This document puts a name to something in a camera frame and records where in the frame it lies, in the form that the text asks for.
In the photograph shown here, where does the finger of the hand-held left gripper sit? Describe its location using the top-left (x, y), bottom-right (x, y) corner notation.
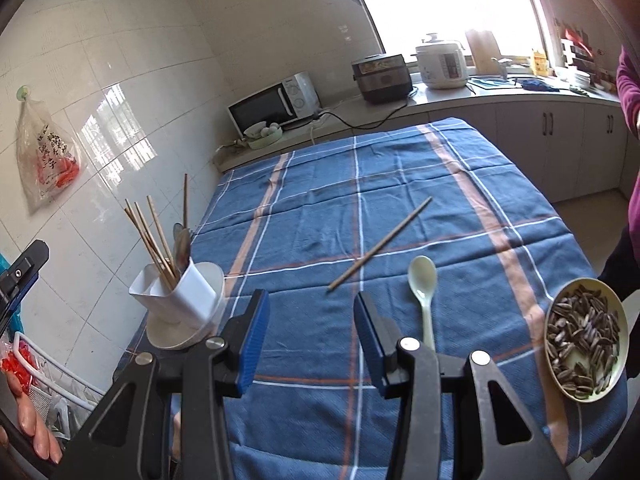
top-left (0, 240), bottom-right (51, 312)

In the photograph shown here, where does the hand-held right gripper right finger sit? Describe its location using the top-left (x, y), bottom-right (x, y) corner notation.
top-left (353, 291), bottom-right (571, 480)

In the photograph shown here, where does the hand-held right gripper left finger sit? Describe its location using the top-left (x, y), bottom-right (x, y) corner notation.
top-left (52, 289), bottom-right (271, 480)

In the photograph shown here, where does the cream plastic spoon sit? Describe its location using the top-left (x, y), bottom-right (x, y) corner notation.
top-left (407, 255), bottom-right (439, 353)

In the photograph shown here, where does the dark speckled metal spoon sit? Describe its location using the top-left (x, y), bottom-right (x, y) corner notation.
top-left (176, 237), bottom-right (194, 272)

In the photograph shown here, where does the person's left hand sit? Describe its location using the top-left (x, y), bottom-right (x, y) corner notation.
top-left (0, 371), bottom-right (64, 467)

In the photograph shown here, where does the blue plastic bag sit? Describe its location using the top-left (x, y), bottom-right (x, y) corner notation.
top-left (0, 252), bottom-right (22, 333)

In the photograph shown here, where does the white bowl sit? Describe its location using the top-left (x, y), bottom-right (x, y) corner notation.
top-left (145, 262), bottom-right (227, 352)

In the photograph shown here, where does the red plastic bag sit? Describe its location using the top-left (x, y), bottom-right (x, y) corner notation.
top-left (0, 350), bottom-right (37, 397)

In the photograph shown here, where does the clear printed plastic bag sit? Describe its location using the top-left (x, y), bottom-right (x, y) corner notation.
top-left (15, 97), bottom-right (83, 216)

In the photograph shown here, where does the blue plaid tablecloth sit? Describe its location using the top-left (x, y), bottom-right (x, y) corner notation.
top-left (112, 117), bottom-right (628, 480)

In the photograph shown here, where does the pile of sunflower seeds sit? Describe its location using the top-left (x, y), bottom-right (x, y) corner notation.
top-left (547, 284), bottom-right (622, 400)

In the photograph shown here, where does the white microwave oven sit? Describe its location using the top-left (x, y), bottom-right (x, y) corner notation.
top-left (227, 72), bottom-right (322, 137)

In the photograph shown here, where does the cream bowl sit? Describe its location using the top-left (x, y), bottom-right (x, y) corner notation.
top-left (543, 277), bottom-right (630, 402)

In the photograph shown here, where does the dark rice cooker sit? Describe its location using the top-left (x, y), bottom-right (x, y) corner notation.
top-left (351, 54), bottom-right (415, 105)

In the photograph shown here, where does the white kitchen counter cabinet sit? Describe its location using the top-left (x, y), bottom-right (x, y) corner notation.
top-left (214, 85), bottom-right (632, 206)

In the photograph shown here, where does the white pressure cooker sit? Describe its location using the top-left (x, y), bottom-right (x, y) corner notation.
top-left (415, 32), bottom-right (470, 90)

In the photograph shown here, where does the blue striped cloth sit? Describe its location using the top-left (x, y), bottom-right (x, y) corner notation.
top-left (470, 76), bottom-right (521, 92)

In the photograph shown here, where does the dark blue cloth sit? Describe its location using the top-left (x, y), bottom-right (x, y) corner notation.
top-left (520, 77), bottom-right (561, 93)

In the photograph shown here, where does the wooden cutting board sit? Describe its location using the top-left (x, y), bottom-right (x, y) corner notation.
top-left (465, 29), bottom-right (501, 75)

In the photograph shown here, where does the bright window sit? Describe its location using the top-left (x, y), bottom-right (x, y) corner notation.
top-left (342, 0), bottom-right (551, 68)

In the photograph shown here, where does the white wire rack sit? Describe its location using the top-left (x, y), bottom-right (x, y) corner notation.
top-left (12, 332), bottom-right (108, 441)

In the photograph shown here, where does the black power cable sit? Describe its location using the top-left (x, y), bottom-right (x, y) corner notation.
top-left (320, 87), bottom-right (417, 131)

